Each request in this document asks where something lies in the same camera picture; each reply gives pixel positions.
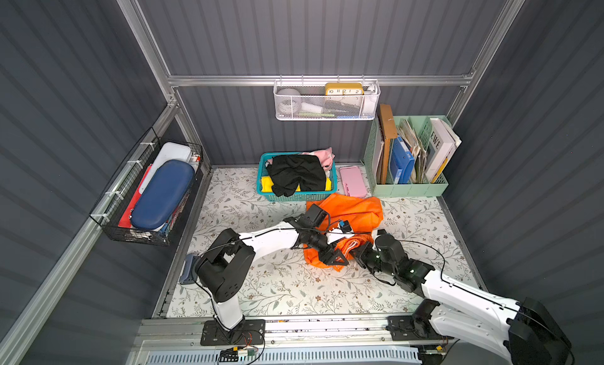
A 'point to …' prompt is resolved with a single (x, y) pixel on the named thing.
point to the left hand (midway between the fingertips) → (346, 261)
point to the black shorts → (286, 171)
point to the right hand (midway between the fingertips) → (351, 247)
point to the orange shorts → (365, 214)
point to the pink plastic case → (352, 182)
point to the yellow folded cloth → (267, 186)
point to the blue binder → (403, 161)
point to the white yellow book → (443, 144)
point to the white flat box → (168, 151)
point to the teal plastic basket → (265, 159)
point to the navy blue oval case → (163, 195)
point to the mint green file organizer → (415, 132)
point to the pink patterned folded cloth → (326, 158)
